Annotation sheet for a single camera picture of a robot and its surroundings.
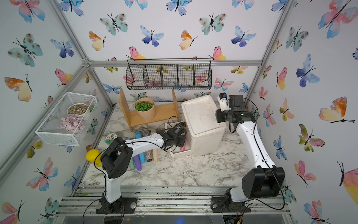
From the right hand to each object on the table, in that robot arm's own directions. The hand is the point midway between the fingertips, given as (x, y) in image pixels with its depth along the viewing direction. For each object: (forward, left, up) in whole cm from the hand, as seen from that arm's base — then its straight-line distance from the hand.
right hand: (220, 111), depth 80 cm
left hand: (-7, +20, -21) cm, 30 cm away
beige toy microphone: (-15, +39, -25) cm, 48 cm away
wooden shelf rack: (+13, +37, -19) cm, 44 cm away
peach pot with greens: (+8, +47, -8) cm, 48 cm away
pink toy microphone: (-12, +21, -24) cm, 34 cm away
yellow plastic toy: (-24, +71, -16) cm, 76 cm away
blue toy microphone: (-4, +52, -24) cm, 58 cm away
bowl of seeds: (-9, +73, +8) cm, 74 cm away
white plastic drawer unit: (-14, +8, -3) cm, 16 cm away
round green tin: (-10, +68, -19) cm, 71 cm away
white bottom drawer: (-10, +18, -26) cm, 33 cm away
